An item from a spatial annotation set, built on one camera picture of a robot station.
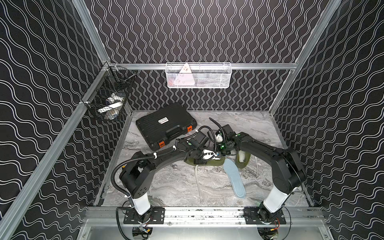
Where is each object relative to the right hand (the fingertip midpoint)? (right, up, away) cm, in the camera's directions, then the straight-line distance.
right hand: (213, 153), depth 90 cm
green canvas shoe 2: (+18, -4, +2) cm, 19 cm away
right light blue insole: (+12, -13, -1) cm, 18 cm away
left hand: (-5, +1, -4) cm, 7 cm away
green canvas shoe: (+1, -6, 0) cm, 6 cm away
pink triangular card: (-17, +46, 0) cm, 49 cm away
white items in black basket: (-52, +28, -16) cm, 61 cm away
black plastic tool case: (-32, +18, +13) cm, 39 cm away
